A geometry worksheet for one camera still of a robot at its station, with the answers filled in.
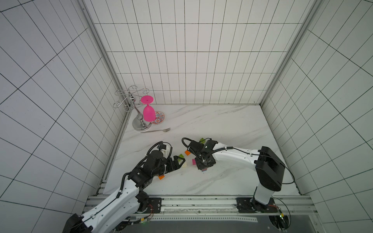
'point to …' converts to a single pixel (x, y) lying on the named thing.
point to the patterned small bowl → (160, 117)
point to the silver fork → (165, 130)
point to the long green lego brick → (181, 156)
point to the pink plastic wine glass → (149, 111)
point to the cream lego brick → (184, 165)
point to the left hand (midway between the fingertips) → (178, 164)
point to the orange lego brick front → (161, 177)
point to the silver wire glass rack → (139, 124)
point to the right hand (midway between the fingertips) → (201, 162)
